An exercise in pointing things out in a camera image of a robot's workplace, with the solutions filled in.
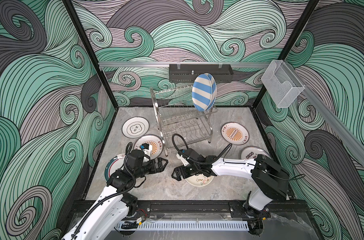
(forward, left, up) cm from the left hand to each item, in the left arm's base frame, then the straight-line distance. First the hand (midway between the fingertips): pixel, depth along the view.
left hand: (162, 161), depth 76 cm
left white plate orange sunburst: (+16, +5, -12) cm, 21 cm away
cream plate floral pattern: (-5, -21, -12) cm, 24 cm away
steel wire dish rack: (+19, -8, +13) cm, 24 cm away
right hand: (-3, -8, -10) cm, 13 cm away
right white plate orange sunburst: (+28, -48, -13) cm, 57 cm away
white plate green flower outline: (+32, +24, -13) cm, 42 cm away
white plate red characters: (+12, -55, -12) cm, 57 cm away
